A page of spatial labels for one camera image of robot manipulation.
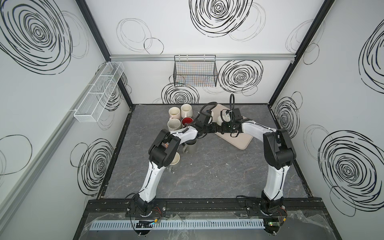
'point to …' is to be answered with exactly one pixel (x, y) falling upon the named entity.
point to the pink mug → (174, 112)
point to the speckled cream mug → (174, 124)
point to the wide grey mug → (191, 147)
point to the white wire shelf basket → (91, 106)
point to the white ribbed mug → (187, 121)
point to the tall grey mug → (176, 159)
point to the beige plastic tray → (242, 141)
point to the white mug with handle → (186, 110)
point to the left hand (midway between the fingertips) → (220, 126)
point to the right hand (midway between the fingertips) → (221, 127)
